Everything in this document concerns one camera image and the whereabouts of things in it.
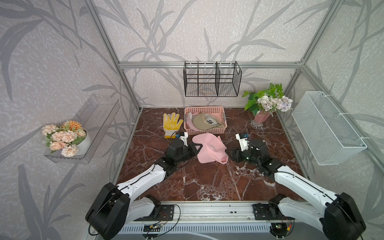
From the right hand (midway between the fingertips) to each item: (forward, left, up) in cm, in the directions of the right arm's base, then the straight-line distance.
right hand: (228, 148), depth 81 cm
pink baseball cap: (+1, +8, -2) cm, 9 cm away
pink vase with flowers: (+21, -21, +13) cm, 33 cm away
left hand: (0, +14, +3) cm, 14 cm away
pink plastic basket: (+39, +1, -12) cm, 41 cm away
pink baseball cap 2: (+23, +22, -4) cm, 32 cm away
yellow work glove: (+27, +38, -13) cm, 48 cm away
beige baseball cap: (+25, +12, -6) cm, 28 cm away
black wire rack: (+49, +7, +10) cm, 51 cm away
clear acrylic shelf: (+10, +67, +17) cm, 70 cm away
